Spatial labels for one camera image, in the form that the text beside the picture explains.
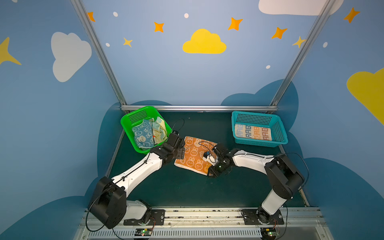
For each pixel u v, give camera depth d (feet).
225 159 2.26
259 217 2.20
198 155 3.17
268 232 2.34
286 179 1.54
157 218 2.42
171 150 2.09
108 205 1.33
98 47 2.69
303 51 2.79
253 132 3.56
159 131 3.41
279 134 3.32
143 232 2.32
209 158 2.68
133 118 3.65
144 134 3.39
